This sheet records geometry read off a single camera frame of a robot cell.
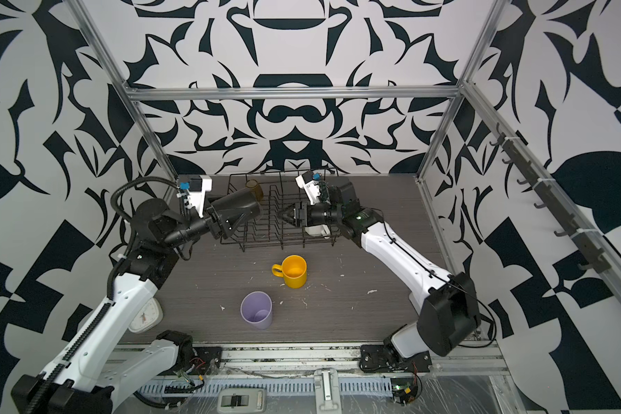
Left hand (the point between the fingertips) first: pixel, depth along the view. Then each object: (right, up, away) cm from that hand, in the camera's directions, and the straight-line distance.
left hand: (242, 198), depth 64 cm
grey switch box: (-1, -51, +2) cm, 51 cm away
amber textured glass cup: (-5, +5, +42) cm, 42 cm away
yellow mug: (+11, -24, +27) cm, 38 cm away
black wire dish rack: (+3, -11, +32) cm, 34 cm away
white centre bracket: (+21, -50, +4) cm, 55 cm away
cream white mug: (+19, -11, +33) cm, 40 cm away
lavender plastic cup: (0, -34, +18) cm, 38 cm away
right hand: (+9, -4, +7) cm, 12 cm away
